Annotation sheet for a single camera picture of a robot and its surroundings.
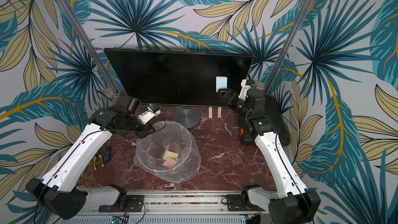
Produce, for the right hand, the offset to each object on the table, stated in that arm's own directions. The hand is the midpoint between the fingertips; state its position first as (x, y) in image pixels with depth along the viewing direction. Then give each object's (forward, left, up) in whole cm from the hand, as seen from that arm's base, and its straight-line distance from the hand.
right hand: (223, 92), depth 70 cm
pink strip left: (+6, +4, -23) cm, 24 cm away
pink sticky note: (-24, +25, -20) cm, 40 cm away
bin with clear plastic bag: (-20, +34, -17) cm, 43 cm away
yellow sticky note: (-17, +27, -28) cm, 42 cm away
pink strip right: (+5, -1, -21) cm, 22 cm away
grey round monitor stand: (+12, +19, -34) cm, 41 cm away
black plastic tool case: (-6, -16, -29) cm, 34 cm away
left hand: (-12, +34, -12) cm, 38 cm away
